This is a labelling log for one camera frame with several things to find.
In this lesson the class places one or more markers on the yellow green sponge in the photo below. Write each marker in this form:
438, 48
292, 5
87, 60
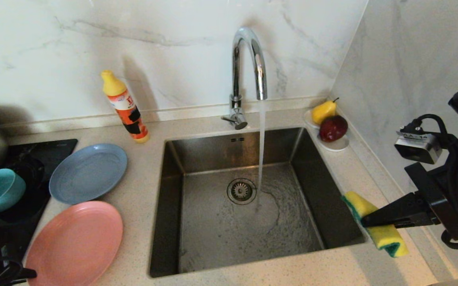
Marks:
388, 240

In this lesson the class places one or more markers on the pink plate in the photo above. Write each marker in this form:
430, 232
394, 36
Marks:
74, 246

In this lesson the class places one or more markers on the grey-blue plate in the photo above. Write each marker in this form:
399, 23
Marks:
88, 172

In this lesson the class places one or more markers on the orange detergent bottle yellow cap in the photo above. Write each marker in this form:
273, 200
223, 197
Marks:
127, 113

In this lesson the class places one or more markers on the stainless steel sink basin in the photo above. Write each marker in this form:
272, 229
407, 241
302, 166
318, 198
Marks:
213, 246

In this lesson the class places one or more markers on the small white dish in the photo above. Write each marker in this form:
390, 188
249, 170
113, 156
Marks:
338, 146

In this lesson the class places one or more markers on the dark red apple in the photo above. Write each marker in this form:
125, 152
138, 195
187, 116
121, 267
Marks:
333, 128

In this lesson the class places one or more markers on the black induction cooktop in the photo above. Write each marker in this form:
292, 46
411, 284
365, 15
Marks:
54, 149

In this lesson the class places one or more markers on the yellow pear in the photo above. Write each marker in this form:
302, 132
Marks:
323, 112

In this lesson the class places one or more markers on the round metal drain strainer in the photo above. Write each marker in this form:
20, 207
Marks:
241, 191

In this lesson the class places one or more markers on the chrome gooseneck faucet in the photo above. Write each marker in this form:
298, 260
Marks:
235, 79

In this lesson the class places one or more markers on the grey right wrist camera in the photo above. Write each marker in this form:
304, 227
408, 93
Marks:
418, 149

